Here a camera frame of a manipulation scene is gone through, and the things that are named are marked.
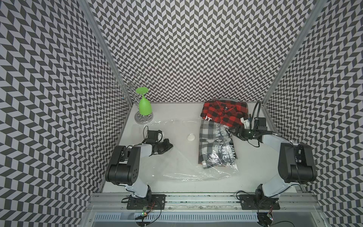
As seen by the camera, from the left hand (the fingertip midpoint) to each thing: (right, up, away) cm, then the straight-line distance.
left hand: (172, 147), depth 94 cm
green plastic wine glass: (-16, +27, -7) cm, 33 cm away
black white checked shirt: (+28, +1, -8) cm, 29 cm away
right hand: (+39, +10, -3) cm, 40 cm away
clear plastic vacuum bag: (+6, -9, -6) cm, 12 cm away
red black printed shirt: (+39, +23, +5) cm, 46 cm away
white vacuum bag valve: (+13, +6, +2) cm, 14 cm away
